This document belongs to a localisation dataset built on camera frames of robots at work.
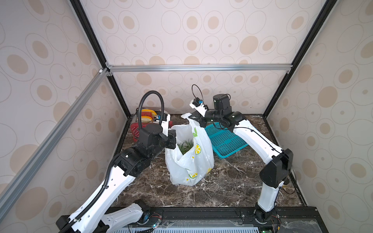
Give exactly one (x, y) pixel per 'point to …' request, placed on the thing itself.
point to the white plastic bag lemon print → (197, 163)
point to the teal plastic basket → (224, 141)
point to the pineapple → (185, 145)
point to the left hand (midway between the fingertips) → (179, 130)
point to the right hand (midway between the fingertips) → (187, 117)
